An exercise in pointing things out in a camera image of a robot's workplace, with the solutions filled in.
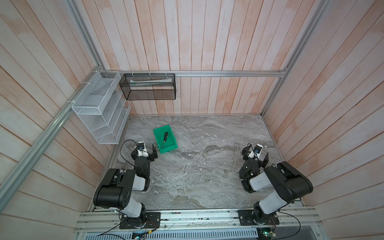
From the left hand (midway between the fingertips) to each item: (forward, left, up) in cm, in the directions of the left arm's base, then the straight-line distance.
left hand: (147, 147), depth 90 cm
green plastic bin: (+8, -13, -7) cm, 17 cm away
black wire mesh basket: (+41, +3, +16) cm, 44 cm away
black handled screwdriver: (+15, -9, -7) cm, 19 cm away
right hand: (-3, -67, +4) cm, 67 cm away
